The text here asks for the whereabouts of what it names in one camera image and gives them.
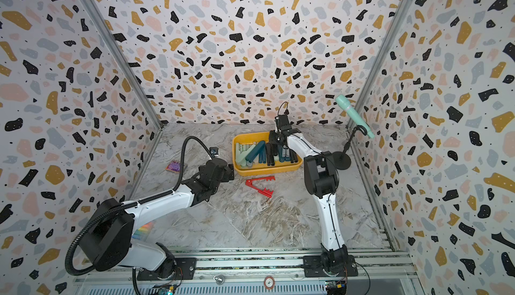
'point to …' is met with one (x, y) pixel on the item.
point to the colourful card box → (174, 166)
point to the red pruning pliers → (265, 192)
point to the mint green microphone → (344, 103)
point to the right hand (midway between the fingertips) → (277, 136)
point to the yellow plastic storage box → (261, 169)
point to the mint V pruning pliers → (240, 157)
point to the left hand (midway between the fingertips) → (227, 165)
